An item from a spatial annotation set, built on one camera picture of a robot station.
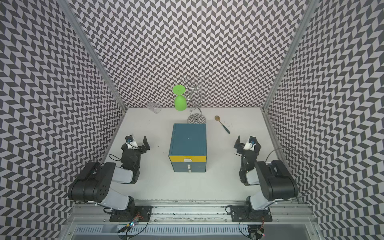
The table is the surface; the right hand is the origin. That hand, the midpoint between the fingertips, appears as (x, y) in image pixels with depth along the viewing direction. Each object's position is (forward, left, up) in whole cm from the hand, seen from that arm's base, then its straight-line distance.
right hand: (246, 139), depth 89 cm
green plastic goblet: (+19, +39, +15) cm, 46 cm away
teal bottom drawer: (-16, +34, -7) cm, 38 cm away
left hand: (+1, +65, 0) cm, 66 cm away
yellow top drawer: (-16, +34, +9) cm, 38 cm away
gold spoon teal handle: (+25, +14, -10) cm, 31 cm away
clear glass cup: (+37, +65, -8) cm, 75 cm away
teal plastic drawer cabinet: (-14, +33, +13) cm, 38 cm away
